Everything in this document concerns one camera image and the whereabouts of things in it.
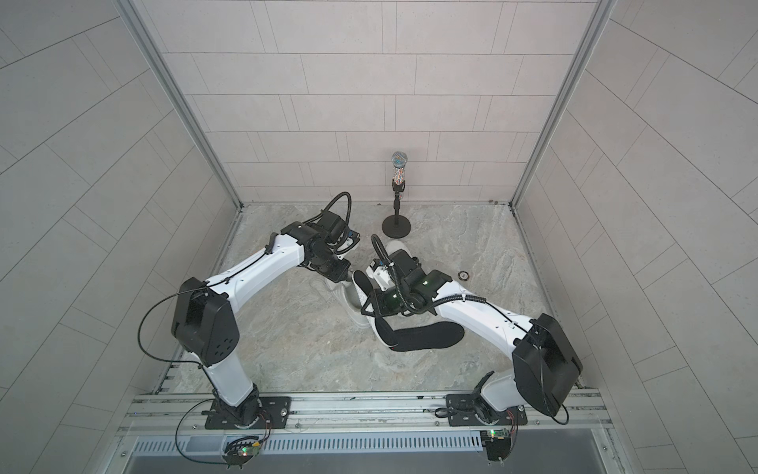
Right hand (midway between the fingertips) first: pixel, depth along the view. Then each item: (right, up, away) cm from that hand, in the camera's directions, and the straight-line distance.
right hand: (366, 312), depth 75 cm
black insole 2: (+19, -9, +8) cm, 22 cm away
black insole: (0, +6, +3) cm, 7 cm away
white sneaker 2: (+8, +15, +33) cm, 37 cm away
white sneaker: (-6, +3, +8) cm, 10 cm away
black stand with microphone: (+9, +23, +34) cm, 41 cm away
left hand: (-6, +9, +11) cm, 15 cm away
